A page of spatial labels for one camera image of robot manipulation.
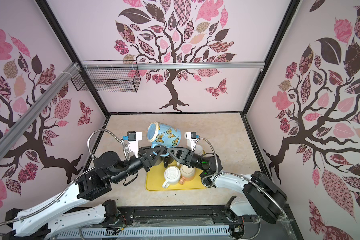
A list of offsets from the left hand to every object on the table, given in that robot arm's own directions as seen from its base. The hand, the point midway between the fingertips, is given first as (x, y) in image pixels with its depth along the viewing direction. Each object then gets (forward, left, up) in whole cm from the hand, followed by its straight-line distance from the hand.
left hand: (164, 151), depth 57 cm
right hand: (0, -2, -1) cm, 2 cm away
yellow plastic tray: (+2, +9, -36) cm, 37 cm away
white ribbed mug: (0, -2, -27) cm, 27 cm away
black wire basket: (+79, +56, -20) cm, 99 cm away
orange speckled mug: (+2, -10, -28) cm, 29 cm away
